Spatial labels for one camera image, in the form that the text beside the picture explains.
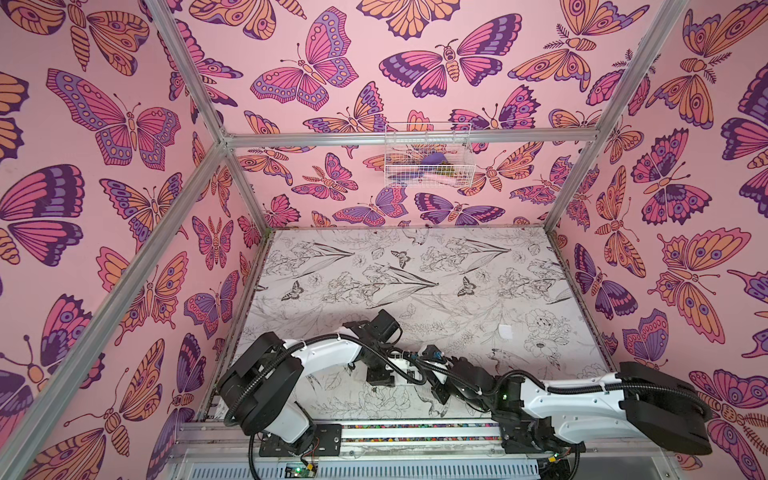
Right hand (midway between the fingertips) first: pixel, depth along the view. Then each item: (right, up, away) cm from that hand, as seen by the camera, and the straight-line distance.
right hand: (421, 365), depth 79 cm
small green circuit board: (-31, -23, -6) cm, 39 cm away
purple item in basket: (+6, +60, +16) cm, 63 cm away
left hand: (-7, -3, +6) cm, 10 cm away
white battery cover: (+28, +5, +14) cm, 31 cm away
